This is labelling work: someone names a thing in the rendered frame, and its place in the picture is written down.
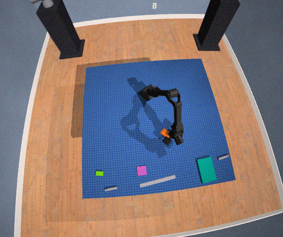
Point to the small pink square block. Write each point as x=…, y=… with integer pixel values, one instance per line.
x=141, y=170

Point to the green flat block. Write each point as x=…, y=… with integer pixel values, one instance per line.
x=99, y=173

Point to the dark blue work mat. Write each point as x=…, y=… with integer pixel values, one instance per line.
x=121, y=130

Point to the teal rectangular block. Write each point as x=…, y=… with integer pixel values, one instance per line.
x=206, y=170

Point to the orange plate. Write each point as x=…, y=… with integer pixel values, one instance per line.
x=164, y=132

